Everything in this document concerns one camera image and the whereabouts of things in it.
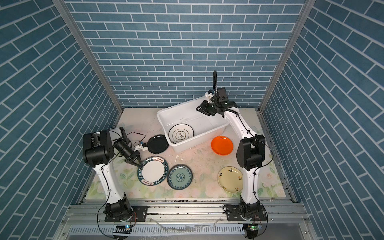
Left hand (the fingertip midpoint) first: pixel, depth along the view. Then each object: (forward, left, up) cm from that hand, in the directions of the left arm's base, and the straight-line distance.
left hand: (140, 165), depth 90 cm
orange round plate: (+14, -52, 0) cm, 53 cm away
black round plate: (+16, -8, -1) cm, 18 cm away
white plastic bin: (+30, -41, -1) cm, 51 cm away
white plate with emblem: (+24, -23, +1) cm, 33 cm away
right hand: (+25, -34, +24) cm, 49 cm away
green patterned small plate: (-7, -24, -1) cm, 25 cm away
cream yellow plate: (-9, -54, -1) cm, 55 cm away
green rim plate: (-4, -9, +1) cm, 10 cm away
